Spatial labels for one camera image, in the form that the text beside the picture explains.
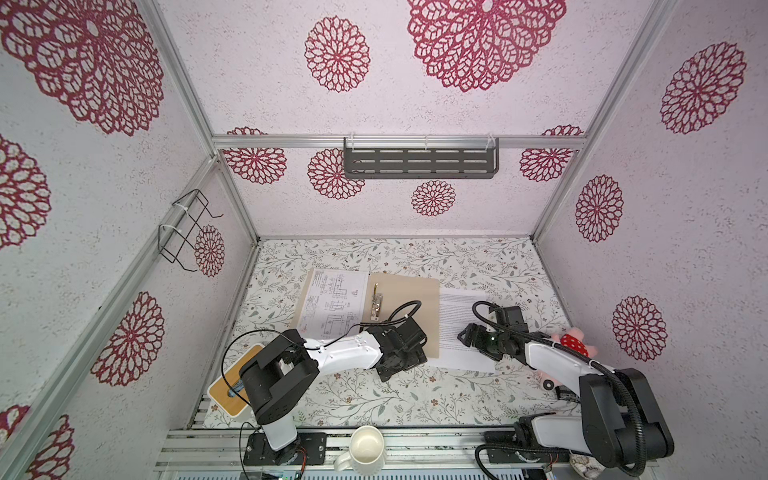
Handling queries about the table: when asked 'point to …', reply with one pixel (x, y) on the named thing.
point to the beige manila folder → (392, 296)
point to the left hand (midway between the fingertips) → (410, 366)
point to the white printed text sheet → (455, 310)
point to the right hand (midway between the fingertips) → (469, 337)
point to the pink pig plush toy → (573, 339)
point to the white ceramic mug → (366, 455)
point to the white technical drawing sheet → (335, 301)
